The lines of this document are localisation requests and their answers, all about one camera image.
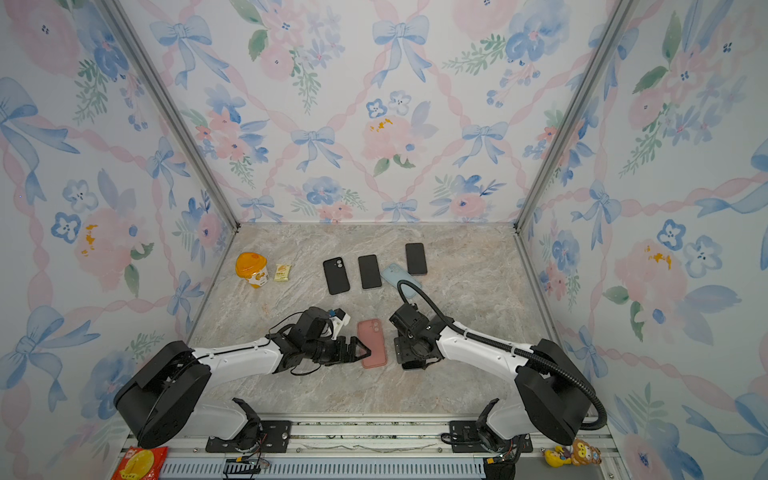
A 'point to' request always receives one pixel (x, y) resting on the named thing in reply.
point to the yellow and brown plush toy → (579, 453)
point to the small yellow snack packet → (282, 272)
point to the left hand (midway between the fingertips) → (362, 354)
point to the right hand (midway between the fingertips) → (410, 348)
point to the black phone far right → (416, 258)
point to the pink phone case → (371, 334)
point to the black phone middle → (369, 270)
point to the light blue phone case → (393, 274)
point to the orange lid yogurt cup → (252, 267)
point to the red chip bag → (141, 463)
